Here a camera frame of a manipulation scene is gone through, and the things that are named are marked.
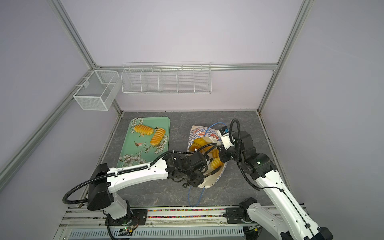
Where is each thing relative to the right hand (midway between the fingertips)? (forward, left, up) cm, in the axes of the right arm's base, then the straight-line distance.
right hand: (219, 147), depth 72 cm
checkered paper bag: (+9, +4, -2) cm, 10 cm away
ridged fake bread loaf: (+26, +49, -20) cm, 59 cm away
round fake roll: (-7, +3, +7) cm, 10 cm away
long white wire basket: (+48, +31, +8) cm, 58 cm away
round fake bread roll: (+11, +10, -13) cm, 20 cm away
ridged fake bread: (+20, +39, -20) cm, 48 cm away
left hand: (-13, +10, -11) cm, 20 cm away
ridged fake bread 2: (-1, +1, -15) cm, 16 cm away
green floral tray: (+20, +46, -22) cm, 55 cm away
